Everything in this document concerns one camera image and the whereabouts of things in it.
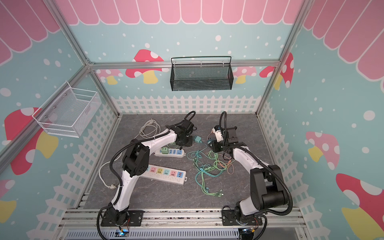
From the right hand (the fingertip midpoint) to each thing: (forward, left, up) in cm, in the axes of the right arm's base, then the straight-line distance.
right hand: (212, 143), depth 91 cm
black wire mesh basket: (+40, +13, +23) cm, 48 cm away
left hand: (+4, +15, -8) cm, 18 cm away
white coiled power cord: (+20, +44, -11) cm, 49 cm away
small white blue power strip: (-3, +26, -7) cm, 27 cm away
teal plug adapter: (+9, +9, -8) cm, 15 cm away
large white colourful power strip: (-18, +24, -7) cm, 30 cm away
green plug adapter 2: (+9, 0, -7) cm, 12 cm away
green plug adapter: (-3, +30, -4) cm, 30 cm away
